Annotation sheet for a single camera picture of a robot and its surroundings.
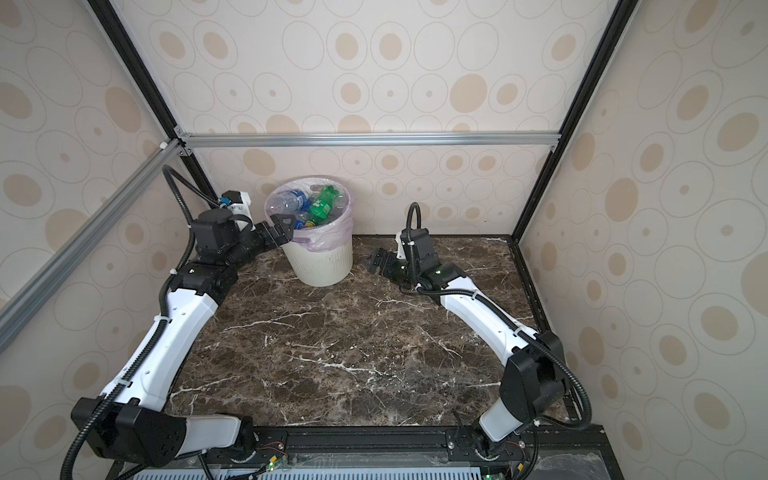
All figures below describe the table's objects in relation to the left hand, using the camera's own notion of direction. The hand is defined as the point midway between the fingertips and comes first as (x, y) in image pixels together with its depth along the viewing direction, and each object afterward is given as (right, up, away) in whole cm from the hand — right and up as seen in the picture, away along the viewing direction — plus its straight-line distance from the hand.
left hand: (288, 217), depth 70 cm
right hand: (+20, -12, +9) cm, 25 cm away
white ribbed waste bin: (-1, -13, +36) cm, 38 cm away
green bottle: (+3, +6, +21) cm, 22 cm away
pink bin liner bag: (+7, -3, +16) cm, 17 cm away
